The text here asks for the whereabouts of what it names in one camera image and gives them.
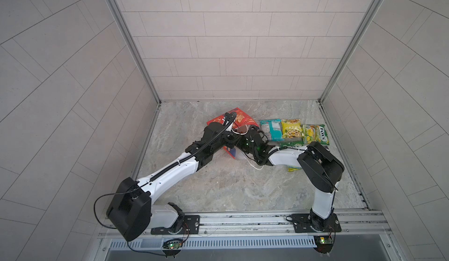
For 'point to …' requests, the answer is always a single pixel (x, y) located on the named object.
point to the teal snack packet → (272, 129)
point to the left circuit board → (172, 244)
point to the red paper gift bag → (239, 125)
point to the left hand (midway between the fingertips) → (239, 129)
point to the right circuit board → (324, 239)
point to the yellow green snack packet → (292, 129)
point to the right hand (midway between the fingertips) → (231, 138)
